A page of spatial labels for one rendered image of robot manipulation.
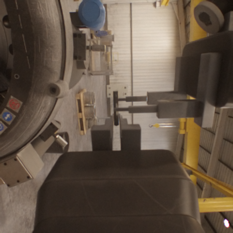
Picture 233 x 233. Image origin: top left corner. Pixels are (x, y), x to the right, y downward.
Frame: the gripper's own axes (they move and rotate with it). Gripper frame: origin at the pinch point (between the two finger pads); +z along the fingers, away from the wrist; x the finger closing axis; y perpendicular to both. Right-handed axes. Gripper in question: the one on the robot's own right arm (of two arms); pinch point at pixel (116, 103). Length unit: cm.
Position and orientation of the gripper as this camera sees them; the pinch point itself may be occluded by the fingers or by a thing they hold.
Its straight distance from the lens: 13.4
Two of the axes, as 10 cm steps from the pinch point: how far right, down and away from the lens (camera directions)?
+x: 0.0, 3.0, -9.5
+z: -10.0, 0.3, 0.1
